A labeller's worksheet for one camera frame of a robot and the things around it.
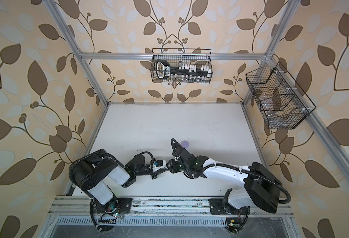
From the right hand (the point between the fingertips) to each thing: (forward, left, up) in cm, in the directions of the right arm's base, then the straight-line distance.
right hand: (169, 165), depth 81 cm
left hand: (+2, +2, -2) cm, 3 cm away
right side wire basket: (+19, -59, +26) cm, 67 cm away
